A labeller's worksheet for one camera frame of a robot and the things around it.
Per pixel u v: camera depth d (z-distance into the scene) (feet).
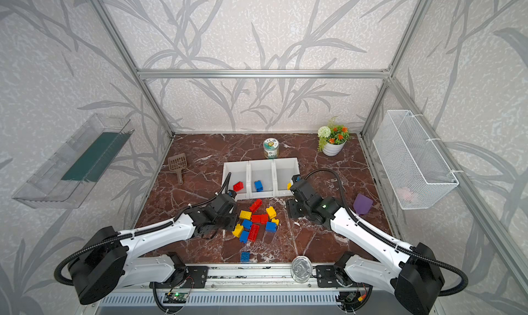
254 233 2.76
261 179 3.30
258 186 3.16
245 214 2.87
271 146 3.42
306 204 1.93
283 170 3.52
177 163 3.53
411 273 1.27
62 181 2.07
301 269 2.32
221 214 2.20
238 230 2.69
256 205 2.93
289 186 2.14
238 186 3.15
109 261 1.35
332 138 3.34
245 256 2.53
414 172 2.01
